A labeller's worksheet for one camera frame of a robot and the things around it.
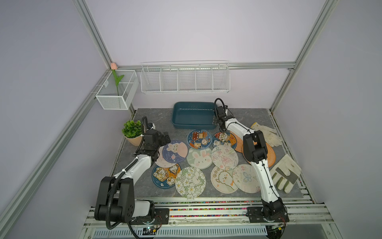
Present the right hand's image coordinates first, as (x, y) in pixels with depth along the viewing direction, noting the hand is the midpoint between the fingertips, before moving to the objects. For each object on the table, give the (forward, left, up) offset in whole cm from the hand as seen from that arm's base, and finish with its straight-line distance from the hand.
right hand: (221, 119), depth 109 cm
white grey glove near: (-38, -37, -4) cm, 53 cm away
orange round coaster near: (-27, -30, -5) cm, 41 cm away
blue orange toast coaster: (-42, +37, -5) cm, 56 cm away
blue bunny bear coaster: (-14, -2, -4) cm, 15 cm away
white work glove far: (-13, -35, -5) cm, 38 cm away
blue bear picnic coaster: (-15, +17, -4) cm, 23 cm away
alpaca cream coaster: (-44, +4, -4) cm, 44 cm away
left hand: (-21, +40, +9) cm, 45 cm away
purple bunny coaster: (-25, +33, -4) cm, 41 cm away
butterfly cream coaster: (-43, -10, -5) cm, 44 cm away
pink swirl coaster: (-32, +40, -4) cm, 52 cm away
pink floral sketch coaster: (-29, +1, -4) cm, 29 cm away
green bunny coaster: (-30, +16, -5) cm, 34 cm away
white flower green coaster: (-45, +22, -5) cm, 50 cm away
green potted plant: (-18, +58, +9) cm, 61 cm away
